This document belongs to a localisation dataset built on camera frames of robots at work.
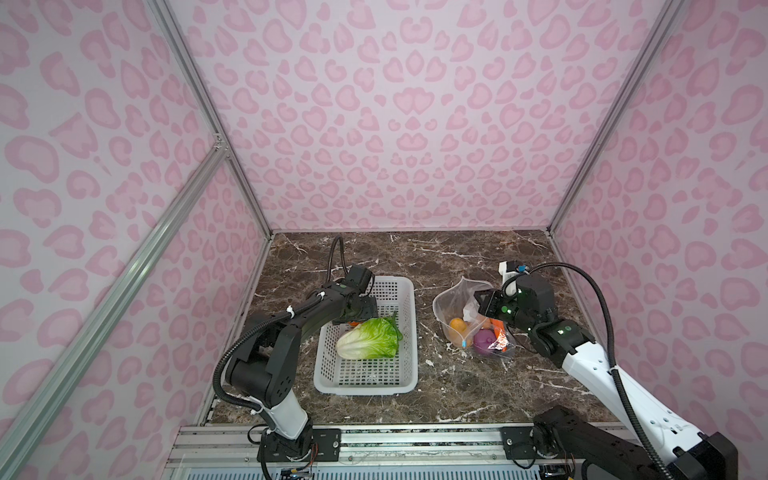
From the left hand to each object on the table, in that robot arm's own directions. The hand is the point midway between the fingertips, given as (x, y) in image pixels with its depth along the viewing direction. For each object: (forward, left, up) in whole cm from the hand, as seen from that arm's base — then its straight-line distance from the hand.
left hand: (363, 308), depth 93 cm
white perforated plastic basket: (-19, +7, -4) cm, 20 cm away
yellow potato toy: (-8, -28, +3) cm, 29 cm away
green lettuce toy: (-12, -4, +5) cm, 14 cm away
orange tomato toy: (-7, +2, +4) cm, 9 cm away
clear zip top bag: (-4, -28, +5) cm, 29 cm away
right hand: (-5, -30, +16) cm, 35 cm away
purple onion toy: (-11, -35, +2) cm, 36 cm away
